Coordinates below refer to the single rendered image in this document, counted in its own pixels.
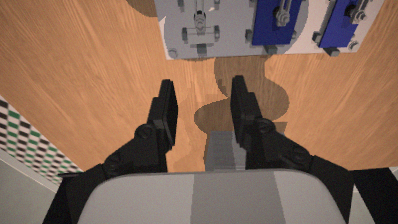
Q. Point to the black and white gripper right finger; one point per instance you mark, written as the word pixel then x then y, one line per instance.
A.
pixel 258 134

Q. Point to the blue flat plate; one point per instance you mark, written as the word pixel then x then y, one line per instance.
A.
pixel 264 28

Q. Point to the blue rectangular plate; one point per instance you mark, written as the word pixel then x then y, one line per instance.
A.
pixel 337 31

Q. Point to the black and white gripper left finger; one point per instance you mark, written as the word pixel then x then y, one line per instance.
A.
pixel 147 151

